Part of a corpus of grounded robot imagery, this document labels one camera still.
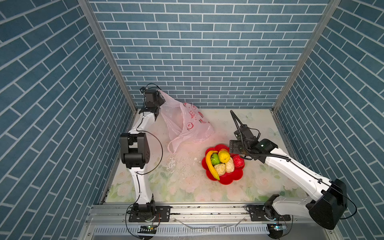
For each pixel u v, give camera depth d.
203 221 0.74
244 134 0.59
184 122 0.94
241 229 0.71
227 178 0.81
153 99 0.79
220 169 0.82
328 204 0.38
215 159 0.87
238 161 0.84
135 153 0.55
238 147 0.72
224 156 0.83
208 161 0.85
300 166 0.47
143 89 0.84
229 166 0.85
